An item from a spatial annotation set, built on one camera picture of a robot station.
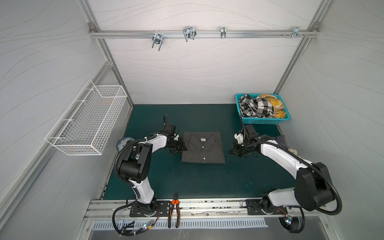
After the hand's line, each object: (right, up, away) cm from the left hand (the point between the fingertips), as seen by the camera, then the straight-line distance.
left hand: (189, 146), depth 93 cm
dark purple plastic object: (+64, +3, +10) cm, 65 cm away
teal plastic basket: (+57, +16, +9) cm, 60 cm away
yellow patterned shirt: (+64, +24, +11) cm, 69 cm away
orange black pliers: (-6, -25, -18) cm, 31 cm away
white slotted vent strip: (-20, -32, -24) cm, 45 cm away
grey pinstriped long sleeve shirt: (+9, 0, 0) cm, 9 cm away
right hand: (+25, 0, -7) cm, 26 cm away
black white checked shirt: (+47, +26, +10) cm, 55 cm away
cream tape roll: (+59, 0, -11) cm, 60 cm away
